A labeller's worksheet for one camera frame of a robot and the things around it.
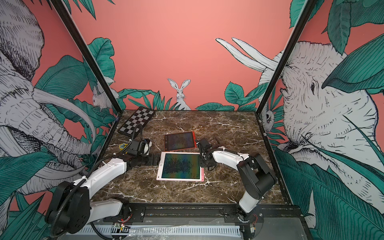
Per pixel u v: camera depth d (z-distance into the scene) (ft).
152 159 2.56
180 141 3.40
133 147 2.25
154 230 2.30
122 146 3.22
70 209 1.32
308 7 2.26
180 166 2.97
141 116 3.75
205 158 2.18
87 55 2.82
